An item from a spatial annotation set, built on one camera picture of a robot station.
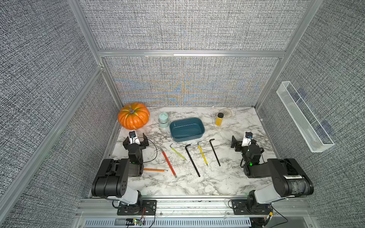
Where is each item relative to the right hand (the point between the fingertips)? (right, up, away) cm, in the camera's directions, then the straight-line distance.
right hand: (242, 132), depth 89 cm
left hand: (-66, -1, 0) cm, 66 cm away
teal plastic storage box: (-36, +1, +16) cm, 39 cm away
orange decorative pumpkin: (-72, +11, +9) cm, 73 cm away
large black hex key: (-35, -11, +7) cm, 37 cm away
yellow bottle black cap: (-11, +9, +14) cm, 20 cm away
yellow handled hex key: (-24, -14, +5) cm, 29 cm away
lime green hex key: (-44, -12, +8) cm, 46 cm away
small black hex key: (-17, -12, +5) cm, 22 cm away
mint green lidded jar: (-51, +7, +15) cm, 54 cm away
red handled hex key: (-43, -24, -4) cm, 49 cm away
